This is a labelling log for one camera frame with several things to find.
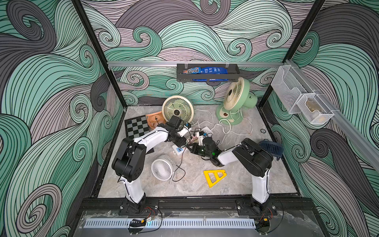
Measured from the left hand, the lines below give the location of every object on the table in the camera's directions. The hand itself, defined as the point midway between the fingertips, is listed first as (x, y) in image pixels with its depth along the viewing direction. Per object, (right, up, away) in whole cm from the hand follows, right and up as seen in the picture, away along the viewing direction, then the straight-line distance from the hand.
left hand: (183, 139), depth 92 cm
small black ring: (+58, +4, +12) cm, 59 cm away
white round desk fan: (-11, -14, -14) cm, 22 cm away
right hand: (+3, -4, +2) cm, 5 cm away
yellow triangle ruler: (+20, -21, -10) cm, 31 cm away
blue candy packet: (+15, +44, +1) cm, 47 cm away
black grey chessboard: (-33, +7, +11) cm, 36 cm away
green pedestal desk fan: (+33, +25, -4) cm, 42 cm away
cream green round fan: (-4, +22, +6) cm, 23 cm away
